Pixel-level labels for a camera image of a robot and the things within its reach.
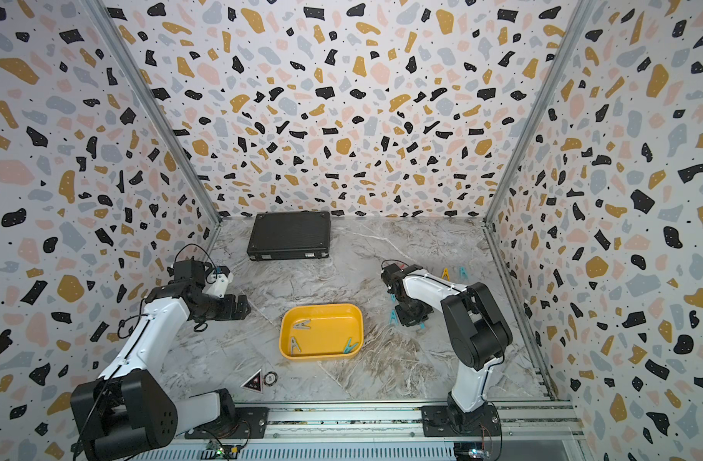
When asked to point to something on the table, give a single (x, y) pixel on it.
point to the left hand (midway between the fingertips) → (234, 308)
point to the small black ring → (270, 378)
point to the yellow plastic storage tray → (321, 331)
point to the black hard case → (294, 234)
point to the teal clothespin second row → (393, 298)
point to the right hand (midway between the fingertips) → (418, 320)
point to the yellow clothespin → (446, 273)
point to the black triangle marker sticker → (254, 382)
